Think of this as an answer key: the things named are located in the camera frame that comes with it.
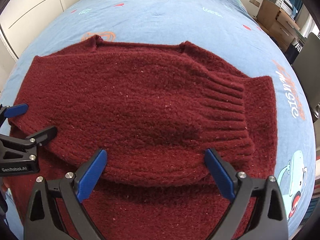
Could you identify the blue printed bed sheet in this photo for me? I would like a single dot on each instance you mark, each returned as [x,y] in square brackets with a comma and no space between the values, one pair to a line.
[162,17]

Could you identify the white wardrobe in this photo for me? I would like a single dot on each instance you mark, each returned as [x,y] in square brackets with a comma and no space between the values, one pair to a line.
[37,0]

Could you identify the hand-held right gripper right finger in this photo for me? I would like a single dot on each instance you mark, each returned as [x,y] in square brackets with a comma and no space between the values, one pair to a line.
[220,177]

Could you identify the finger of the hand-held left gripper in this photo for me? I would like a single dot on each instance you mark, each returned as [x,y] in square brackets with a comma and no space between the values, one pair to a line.
[42,135]
[17,110]

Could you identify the wall socket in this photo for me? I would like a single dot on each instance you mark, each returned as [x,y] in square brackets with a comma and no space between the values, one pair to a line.
[254,1]

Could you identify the teal curtain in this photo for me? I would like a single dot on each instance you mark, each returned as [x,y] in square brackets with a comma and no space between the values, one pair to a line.
[299,6]

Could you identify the dark red knitted sweater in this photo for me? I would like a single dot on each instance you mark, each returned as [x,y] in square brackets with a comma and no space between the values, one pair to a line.
[150,92]

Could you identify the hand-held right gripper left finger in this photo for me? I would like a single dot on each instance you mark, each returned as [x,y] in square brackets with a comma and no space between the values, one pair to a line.
[91,177]

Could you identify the wooden drawer cabinet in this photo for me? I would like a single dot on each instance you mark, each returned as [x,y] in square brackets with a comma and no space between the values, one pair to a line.
[270,17]

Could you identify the grey chair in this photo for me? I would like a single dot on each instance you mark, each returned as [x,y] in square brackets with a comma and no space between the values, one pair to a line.
[310,52]

